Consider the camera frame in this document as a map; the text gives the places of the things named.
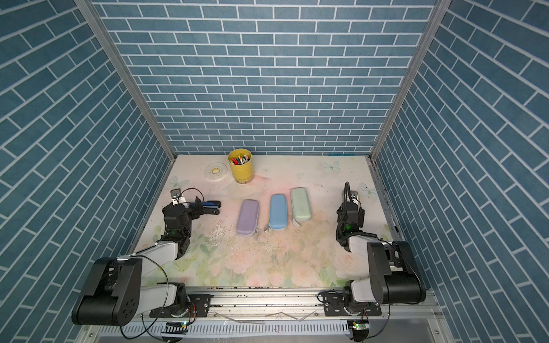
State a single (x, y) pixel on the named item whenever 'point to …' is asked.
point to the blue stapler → (209, 207)
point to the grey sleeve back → (300, 206)
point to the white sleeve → (278, 211)
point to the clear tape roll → (216, 171)
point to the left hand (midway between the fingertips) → (191, 198)
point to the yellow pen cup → (241, 164)
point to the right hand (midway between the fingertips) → (356, 208)
